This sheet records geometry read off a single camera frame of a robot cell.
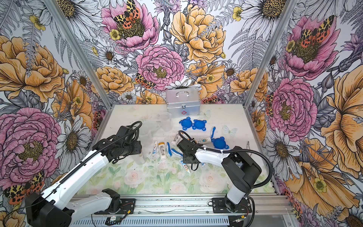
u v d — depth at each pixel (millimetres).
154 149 941
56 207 393
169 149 946
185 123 1092
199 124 1088
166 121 1037
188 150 711
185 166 871
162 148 938
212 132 1046
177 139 990
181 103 1058
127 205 745
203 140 973
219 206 733
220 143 992
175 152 938
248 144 967
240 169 459
